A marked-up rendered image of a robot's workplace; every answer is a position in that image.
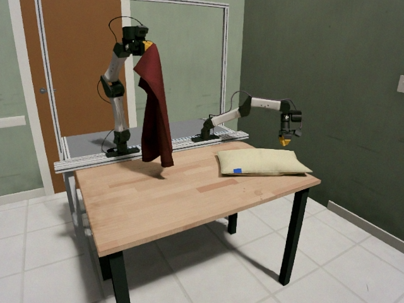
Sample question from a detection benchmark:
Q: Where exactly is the grey slotted aluminium crossbar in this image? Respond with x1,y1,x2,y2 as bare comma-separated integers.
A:
54,131,249,174

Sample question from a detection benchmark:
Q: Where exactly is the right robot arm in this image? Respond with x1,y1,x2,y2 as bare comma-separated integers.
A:
100,25,149,158

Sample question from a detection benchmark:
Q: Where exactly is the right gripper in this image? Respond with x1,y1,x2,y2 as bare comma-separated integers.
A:
131,40,153,56

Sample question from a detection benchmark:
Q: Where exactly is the grey slotted mounting rail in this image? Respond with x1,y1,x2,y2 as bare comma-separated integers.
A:
61,118,237,162

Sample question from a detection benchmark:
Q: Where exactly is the cream pillow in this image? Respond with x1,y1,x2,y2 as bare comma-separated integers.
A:
217,148,312,176

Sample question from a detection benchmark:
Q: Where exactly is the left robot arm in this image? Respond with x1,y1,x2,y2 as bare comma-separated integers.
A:
191,96,302,143

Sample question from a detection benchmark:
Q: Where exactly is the dark red pillowcase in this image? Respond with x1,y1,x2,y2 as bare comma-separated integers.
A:
133,43,174,167

